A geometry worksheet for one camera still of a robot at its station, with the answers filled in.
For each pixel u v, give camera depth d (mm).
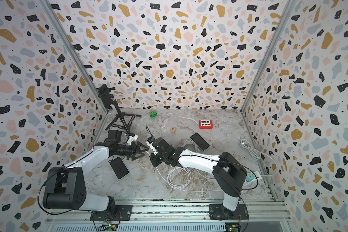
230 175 456
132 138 814
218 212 737
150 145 746
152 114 1167
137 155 781
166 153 639
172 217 732
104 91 846
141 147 784
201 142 1032
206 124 1097
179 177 860
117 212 723
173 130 1063
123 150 747
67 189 428
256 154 950
